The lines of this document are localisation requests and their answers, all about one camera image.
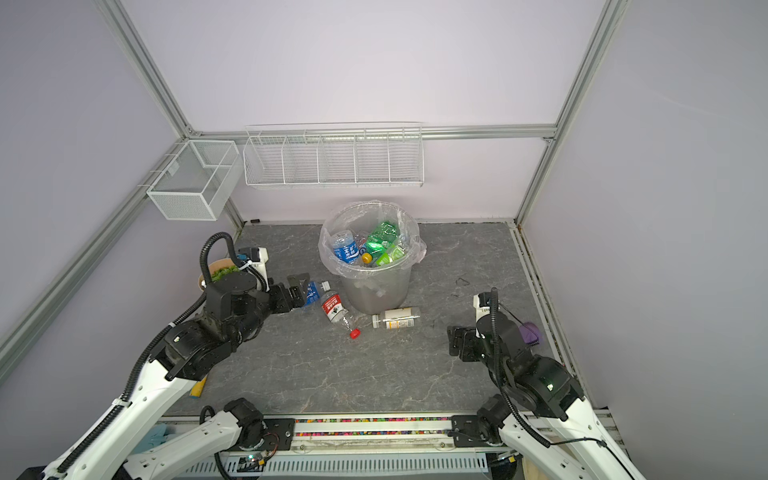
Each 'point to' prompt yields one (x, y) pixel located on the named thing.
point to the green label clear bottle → (391, 254)
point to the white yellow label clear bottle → (395, 318)
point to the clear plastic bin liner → (360, 216)
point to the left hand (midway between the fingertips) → (292, 283)
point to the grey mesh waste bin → (368, 297)
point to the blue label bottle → (345, 247)
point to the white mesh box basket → (199, 182)
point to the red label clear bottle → (335, 311)
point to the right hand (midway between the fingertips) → (465, 330)
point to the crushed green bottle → (380, 243)
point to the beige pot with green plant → (218, 269)
